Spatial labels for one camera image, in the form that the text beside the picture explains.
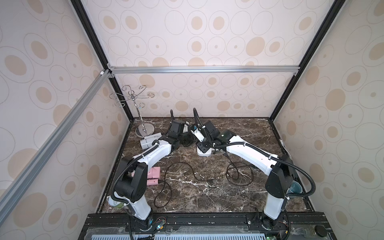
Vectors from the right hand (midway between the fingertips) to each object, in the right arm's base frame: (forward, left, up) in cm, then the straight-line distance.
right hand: (206, 140), depth 86 cm
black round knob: (-40, -50, -9) cm, 64 cm away
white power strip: (-12, -1, +5) cm, 13 cm away
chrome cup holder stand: (+19, +45, -12) cm, 50 cm away
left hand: (+1, 0, +3) cm, 3 cm away
